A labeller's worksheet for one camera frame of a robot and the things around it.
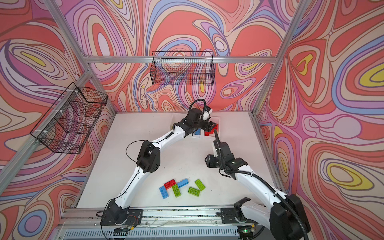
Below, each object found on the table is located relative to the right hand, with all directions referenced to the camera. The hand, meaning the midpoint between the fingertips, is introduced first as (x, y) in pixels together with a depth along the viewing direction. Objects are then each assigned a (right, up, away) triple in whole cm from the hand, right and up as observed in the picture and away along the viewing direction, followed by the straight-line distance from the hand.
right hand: (210, 162), depth 84 cm
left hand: (+4, +25, +11) cm, 27 cm away
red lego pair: (+4, +21, +9) cm, 23 cm away
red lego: (-24, -12, 0) cm, 27 cm away
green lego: (-19, -14, -4) cm, 24 cm away
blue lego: (-16, -11, -2) cm, 19 cm away
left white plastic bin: (-30, +26, +35) cm, 53 cm away
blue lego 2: (-26, -15, -4) cm, 31 cm away
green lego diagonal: (-6, -12, 0) cm, 14 cm away
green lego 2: (-10, -15, -4) cm, 18 cm away
